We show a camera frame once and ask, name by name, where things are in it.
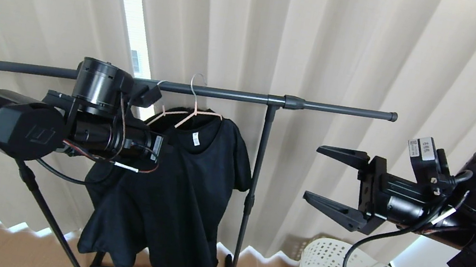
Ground black shorts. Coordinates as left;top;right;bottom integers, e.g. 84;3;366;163
81;92;195;221

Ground black shirt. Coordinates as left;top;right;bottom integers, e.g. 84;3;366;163
74;98;262;267

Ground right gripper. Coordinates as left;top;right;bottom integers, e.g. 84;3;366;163
299;143;454;247

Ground pink clothes hanger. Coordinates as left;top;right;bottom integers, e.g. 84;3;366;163
146;79;193;133
174;71;229;136

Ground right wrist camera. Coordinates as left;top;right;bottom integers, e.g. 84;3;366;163
401;133;476;202

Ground window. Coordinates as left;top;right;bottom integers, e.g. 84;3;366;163
89;0;174;123

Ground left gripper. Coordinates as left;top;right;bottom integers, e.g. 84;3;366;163
68;115;167;166

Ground black clothes rack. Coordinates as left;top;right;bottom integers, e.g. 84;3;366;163
0;50;398;267

